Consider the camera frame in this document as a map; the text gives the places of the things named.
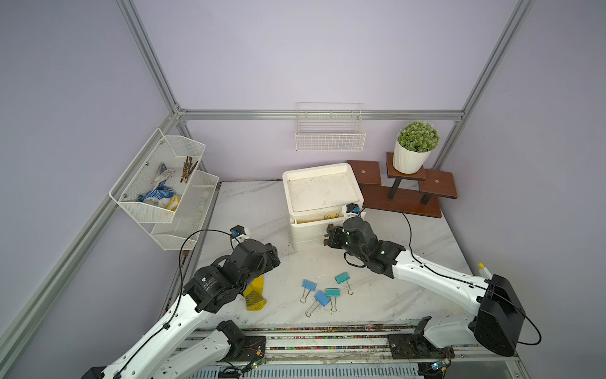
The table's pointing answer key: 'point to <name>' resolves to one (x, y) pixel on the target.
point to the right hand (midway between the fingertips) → (328, 232)
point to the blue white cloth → (162, 194)
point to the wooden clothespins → (188, 167)
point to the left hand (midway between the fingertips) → (266, 257)
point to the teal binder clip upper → (342, 279)
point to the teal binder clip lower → (333, 293)
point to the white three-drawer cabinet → (316, 197)
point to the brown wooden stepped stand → (418, 194)
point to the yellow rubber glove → (253, 294)
